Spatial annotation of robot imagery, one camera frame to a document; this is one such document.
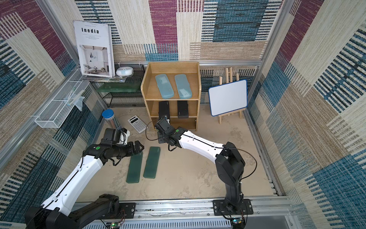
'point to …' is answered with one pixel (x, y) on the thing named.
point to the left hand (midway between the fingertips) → (137, 148)
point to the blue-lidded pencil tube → (108, 115)
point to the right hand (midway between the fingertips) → (162, 133)
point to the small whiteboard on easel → (228, 98)
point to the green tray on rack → (119, 87)
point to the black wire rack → (125, 99)
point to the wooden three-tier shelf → (152, 96)
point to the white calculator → (137, 124)
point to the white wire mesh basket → (53, 115)
